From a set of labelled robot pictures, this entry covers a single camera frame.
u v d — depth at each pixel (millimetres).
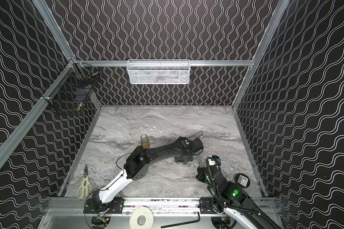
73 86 953
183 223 704
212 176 557
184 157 777
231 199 526
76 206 758
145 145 976
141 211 731
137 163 596
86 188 798
